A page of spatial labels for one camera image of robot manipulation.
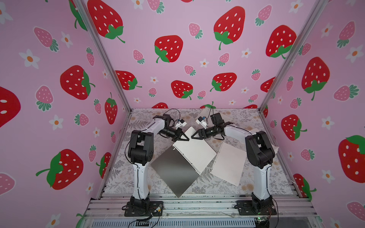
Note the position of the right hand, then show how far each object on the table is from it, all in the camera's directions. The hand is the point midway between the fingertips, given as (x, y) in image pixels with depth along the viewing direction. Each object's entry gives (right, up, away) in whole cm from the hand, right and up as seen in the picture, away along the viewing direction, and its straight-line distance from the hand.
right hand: (196, 136), depth 93 cm
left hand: (-5, -3, -5) cm, 7 cm away
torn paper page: (+22, -20, +2) cm, 30 cm away
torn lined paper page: (+45, +2, +15) cm, 48 cm away
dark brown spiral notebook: (-13, -21, -7) cm, 26 cm away
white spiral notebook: (+12, +18, +33) cm, 40 cm away
